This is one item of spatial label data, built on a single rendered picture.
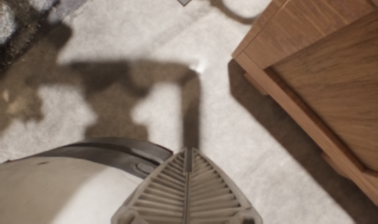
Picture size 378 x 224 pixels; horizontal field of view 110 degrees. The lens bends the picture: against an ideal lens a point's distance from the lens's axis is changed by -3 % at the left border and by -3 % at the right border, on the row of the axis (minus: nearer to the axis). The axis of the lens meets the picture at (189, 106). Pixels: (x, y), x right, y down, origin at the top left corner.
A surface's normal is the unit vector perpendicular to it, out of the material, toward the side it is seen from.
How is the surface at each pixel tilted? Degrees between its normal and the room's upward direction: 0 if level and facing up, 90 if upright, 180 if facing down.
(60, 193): 58
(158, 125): 0
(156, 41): 0
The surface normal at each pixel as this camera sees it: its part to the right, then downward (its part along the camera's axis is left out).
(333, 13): -0.71, 0.70
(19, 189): 0.02, -0.82
